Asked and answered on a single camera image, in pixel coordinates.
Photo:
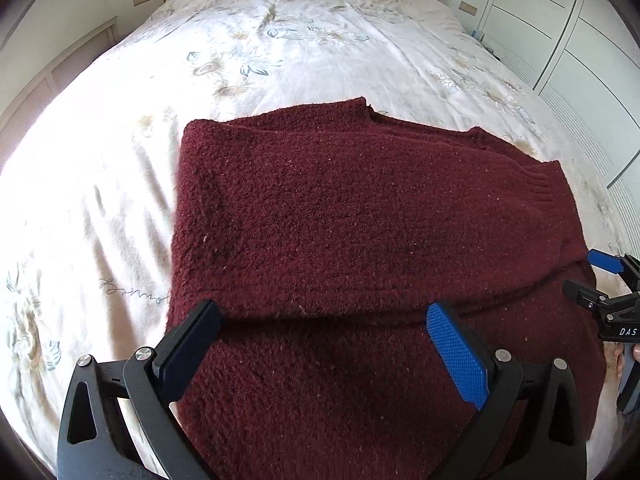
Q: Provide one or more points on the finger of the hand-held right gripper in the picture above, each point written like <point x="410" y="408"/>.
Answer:
<point x="582" y="294"/>
<point x="602" y="260"/>

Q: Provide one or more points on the white wardrobe doors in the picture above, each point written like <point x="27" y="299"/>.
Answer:
<point x="575" y="35"/>

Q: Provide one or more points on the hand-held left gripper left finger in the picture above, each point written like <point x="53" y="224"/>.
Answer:
<point x="192" y="347"/>

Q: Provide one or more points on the wooden nightstand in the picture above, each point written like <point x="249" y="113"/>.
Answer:
<point x="490" y="47"/>

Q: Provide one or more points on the white floral bed blanket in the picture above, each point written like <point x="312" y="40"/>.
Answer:
<point x="225" y="50"/>

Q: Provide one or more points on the white window bench cabinet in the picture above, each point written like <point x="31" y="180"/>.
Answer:
<point x="55" y="70"/>

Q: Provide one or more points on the dark red knit sweater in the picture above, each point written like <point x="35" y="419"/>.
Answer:
<point x="350" y="220"/>

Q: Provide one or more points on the person's right hand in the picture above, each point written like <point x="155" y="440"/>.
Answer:
<point x="618" y="362"/>

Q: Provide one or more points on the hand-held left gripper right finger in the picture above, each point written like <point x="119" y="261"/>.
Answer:
<point x="457" y="355"/>

